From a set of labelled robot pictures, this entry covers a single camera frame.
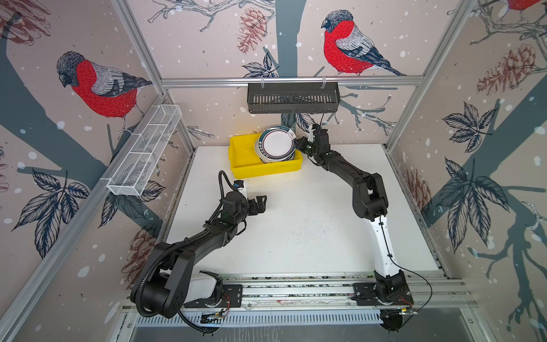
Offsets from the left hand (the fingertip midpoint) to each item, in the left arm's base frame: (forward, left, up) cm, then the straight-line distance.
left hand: (258, 197), depth 87 cm
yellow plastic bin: (+27, +9, -9) cm, 30 cm away
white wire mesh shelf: (+1, +42, +19) cm, 46 cm away
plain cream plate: (+24, -2, -2) cm, 24 cm away
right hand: (+29, -16, +5) cm, 34 cm away
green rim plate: (+31, -8, +2) cm, 33 cm away
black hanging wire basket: (+46, -16, +19) cm, 52 cm away
